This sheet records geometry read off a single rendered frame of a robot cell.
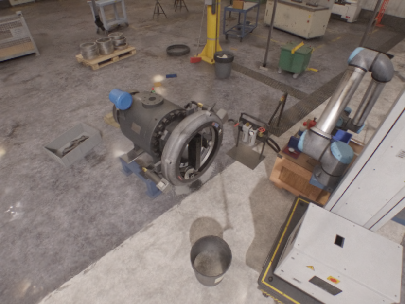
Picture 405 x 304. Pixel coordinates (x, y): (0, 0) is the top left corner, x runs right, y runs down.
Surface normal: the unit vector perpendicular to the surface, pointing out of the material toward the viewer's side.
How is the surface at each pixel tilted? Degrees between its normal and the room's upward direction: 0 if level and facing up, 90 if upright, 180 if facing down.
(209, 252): 0
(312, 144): 59
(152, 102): 0
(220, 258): 0
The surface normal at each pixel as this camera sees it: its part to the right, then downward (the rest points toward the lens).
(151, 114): -0.26, -0.44
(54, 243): 0.00, -0.71
